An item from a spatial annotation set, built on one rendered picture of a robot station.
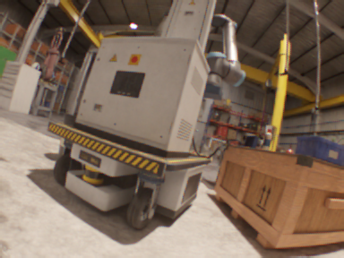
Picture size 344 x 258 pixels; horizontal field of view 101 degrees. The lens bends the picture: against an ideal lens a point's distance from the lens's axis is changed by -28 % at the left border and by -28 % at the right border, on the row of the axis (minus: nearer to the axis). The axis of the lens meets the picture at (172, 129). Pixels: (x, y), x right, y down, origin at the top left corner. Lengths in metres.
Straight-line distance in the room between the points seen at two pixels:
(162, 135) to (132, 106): 0.20
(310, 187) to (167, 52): 0.89
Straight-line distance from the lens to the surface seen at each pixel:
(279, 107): 5.45
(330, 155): 1.14
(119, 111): 0.89
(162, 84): 0.82
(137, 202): 0.74
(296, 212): 0.93
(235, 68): 1.51
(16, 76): 5.10
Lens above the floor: 0.40
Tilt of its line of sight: 3 degrees up
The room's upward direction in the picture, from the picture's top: 15 degrees clockwise
